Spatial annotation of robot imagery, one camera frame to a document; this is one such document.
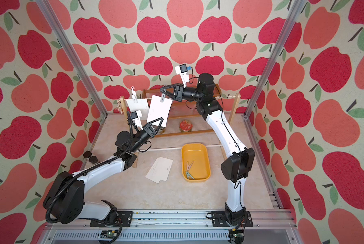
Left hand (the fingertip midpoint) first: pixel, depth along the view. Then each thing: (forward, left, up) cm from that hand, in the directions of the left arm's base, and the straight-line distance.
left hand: (164, 123), depth 69 cm
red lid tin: (+25, -11, -30) cm, 40 cm away
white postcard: (-5, +4, -36) cm, 37 cm away
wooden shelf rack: (+23, -10, -18) cm, 31 cm away
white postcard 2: (-9, +8, -35) cm, 38 cm away
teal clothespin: (-11, -12, -34) cm, 38 cm away
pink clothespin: (-5, -12, -33) cm, 35 cm away
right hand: (+6, +1, +12) cm, 14 cm away
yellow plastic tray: (+4, -21, -34) cm, 40 cm away
